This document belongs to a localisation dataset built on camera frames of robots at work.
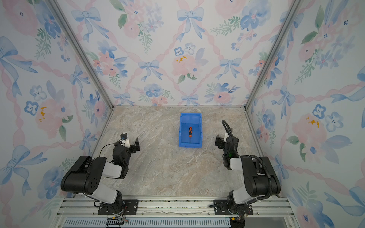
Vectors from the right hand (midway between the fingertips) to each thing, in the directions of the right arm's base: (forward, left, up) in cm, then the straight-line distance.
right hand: (225, 135), depth 94 cm
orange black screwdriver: (+7, +23, -6) cm, 25 cm away
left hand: (-4, +62, +2) cm, 62 cm away
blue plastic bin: (+19, +20, -8) cm, 29 cm away
